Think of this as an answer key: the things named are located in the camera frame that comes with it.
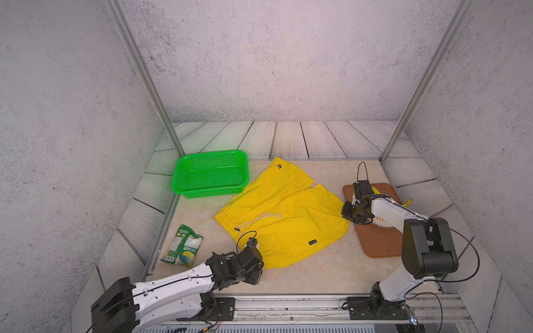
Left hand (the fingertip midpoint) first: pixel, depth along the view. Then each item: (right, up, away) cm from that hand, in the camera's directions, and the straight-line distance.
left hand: (260, 275), depth 79 cm
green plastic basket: (-33, +39, +35) cm, 62 cm away
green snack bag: (-32, +8, +7) cm, 34 cm away
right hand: (+37, +20, +14) cm, 45 cm away
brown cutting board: (+49, +9, +11) cm, 51 cm away
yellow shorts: (+7, +22, +20) cm, 30 cm away
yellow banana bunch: (+53, +30, +18) cm, 64 cm away
